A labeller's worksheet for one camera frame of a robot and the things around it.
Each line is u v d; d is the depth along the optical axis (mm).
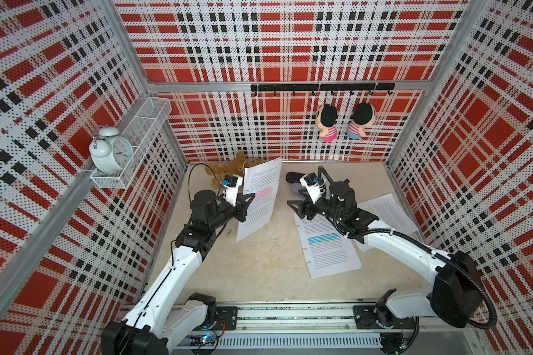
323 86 886
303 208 678
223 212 626
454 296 411
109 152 595
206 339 695
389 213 1012
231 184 617
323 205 684
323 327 731
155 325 393
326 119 943
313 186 658
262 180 744
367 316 734
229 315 735
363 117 958
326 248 905
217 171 1076
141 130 826
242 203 650
